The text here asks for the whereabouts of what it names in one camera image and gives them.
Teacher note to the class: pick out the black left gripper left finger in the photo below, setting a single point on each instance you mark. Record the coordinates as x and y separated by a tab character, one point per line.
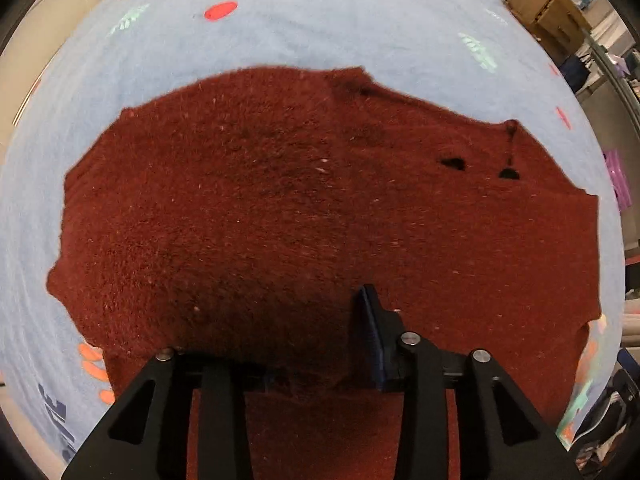
145	433

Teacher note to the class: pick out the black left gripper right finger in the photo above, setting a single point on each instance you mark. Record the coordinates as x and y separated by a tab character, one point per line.
460	412

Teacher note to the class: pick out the dark red knitted sweater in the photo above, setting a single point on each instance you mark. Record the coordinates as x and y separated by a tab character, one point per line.
241	213

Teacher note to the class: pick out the purple plastic stool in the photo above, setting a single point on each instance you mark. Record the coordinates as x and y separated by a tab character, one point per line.
614	166

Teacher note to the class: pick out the light blue patterned blanket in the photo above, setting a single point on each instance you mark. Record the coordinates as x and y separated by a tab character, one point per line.
470	56

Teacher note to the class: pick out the brown cardboard box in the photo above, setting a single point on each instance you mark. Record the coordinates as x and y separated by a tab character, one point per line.
558	25

